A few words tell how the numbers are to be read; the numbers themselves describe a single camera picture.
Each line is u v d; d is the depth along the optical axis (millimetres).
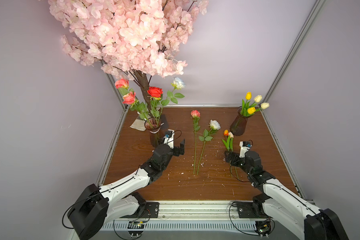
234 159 757
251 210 714
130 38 460
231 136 998
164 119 1130
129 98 728
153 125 893
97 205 405
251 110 778
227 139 982
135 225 718
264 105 823
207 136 1002
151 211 726
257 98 828
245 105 875
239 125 938
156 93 744
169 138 672
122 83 758
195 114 1101
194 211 743
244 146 758
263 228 697
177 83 759
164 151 599
